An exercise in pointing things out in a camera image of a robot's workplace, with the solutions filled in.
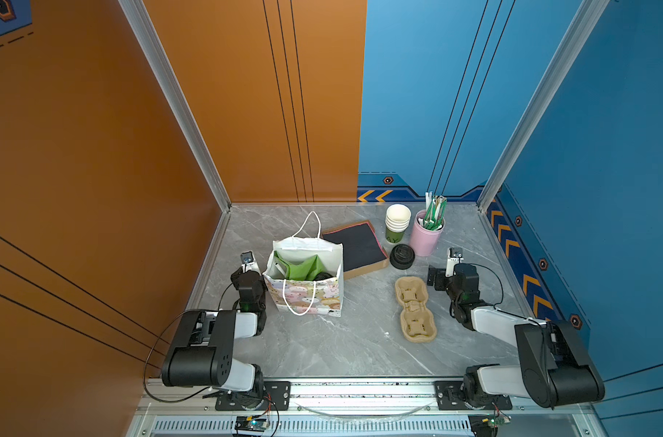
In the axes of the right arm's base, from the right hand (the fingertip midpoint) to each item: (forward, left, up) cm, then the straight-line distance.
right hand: (445, 266), depth 93 cm
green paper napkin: (-10, +46, +13) cm, 48 cm away
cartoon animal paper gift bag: (-16, +41, +10) cm, 45 cm away
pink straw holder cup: (+10, +5, 0) cm, 11 cm away
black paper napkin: (+11, +28, -3) cm, 31 cm away
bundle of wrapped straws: (+14, +4, +13) cm, 19 cm away
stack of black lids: (+5, +14, -2) cm, 15 cm away
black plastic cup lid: (-9, +41, +9) cm, 43 cm away
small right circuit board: (-44, -3, -8) cm, 44 cm away
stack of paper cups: (+15, +16, +8) cm, 23 cm away
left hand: (0, +64, +3) cm, 64 cm away
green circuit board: (-44, +59, -8) cm, 74 cm away
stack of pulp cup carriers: (-18, +11, -5) cm, 22 cm away
